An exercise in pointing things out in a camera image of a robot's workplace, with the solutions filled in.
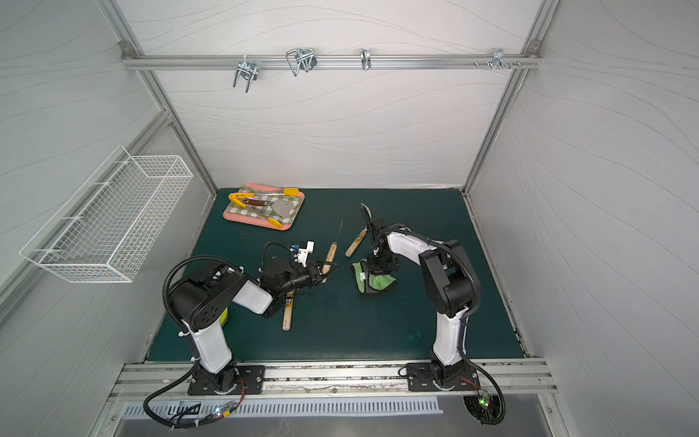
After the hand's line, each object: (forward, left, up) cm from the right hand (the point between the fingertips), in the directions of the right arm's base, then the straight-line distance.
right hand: (377, 271), depth 95 cm
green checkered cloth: (+26, +46, +2) cm, 53 cm away
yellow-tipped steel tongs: (+30, +59, +4) cm, 67 cm away
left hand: (-6, +12, +12) cm, 18 cm away
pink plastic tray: (+18, +38, +1) cm, 42 cm away
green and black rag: (-6, +3, +2) cm, 7 cm away
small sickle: (-16, +28, +2) cm, 33 cm away
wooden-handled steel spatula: (+29, +40, +1) cm, 50 cm away
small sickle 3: (+7, +10, +2) cm, 12 cm away
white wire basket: (-8, +70, +33) cm, 78 cm away
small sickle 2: (-2, +15, +12) cm, 19 cm away
